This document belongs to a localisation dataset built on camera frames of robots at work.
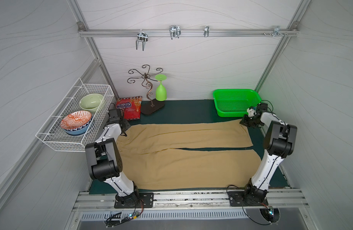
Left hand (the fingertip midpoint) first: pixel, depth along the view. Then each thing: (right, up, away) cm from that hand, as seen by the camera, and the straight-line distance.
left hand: (124, 125), depth 94 cm
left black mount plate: (+20, -37, -20) cm, 47 cm away
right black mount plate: (+67, -37, -20) cm, 79 cm away
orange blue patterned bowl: (-10, +4, -30) cm, 32 cm away
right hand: (+83, +3, +9) cm, 83 cm away
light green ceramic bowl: (-9, +14, -20) cm, 27 cm away
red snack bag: (-1, +13, +18) cm, 22 cm away
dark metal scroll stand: (+12, +14, +21) cm, 28 cm away
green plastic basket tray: (+84, +17, +25) cm, 89 cm away
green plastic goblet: (+24, +23, 0) cm, 34 cm away
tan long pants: (+23, -19, -5) cm, 30 cm away
